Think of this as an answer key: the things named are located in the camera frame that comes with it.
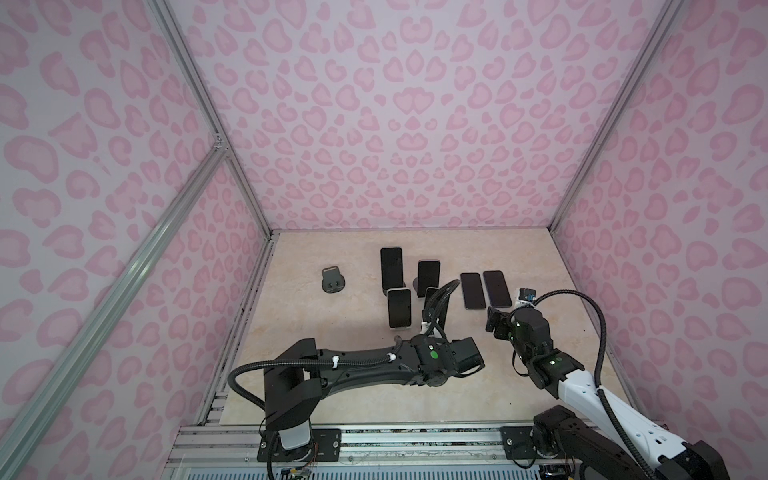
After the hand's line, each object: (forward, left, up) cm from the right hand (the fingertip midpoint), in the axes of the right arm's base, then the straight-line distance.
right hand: (502, 309), depth 84 cm
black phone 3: (+15, +4, -13) cm, 20 cm away
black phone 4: (+15, -5, -13) cm, 20 cm away
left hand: (-11, +17, -1) cm, 20 cm away
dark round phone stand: (+15, +52, -8) cm, 54 cm away
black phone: (+15, +31, -6) cm, 36 cm away
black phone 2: (+14, +20, -4) cm, 25 cm away
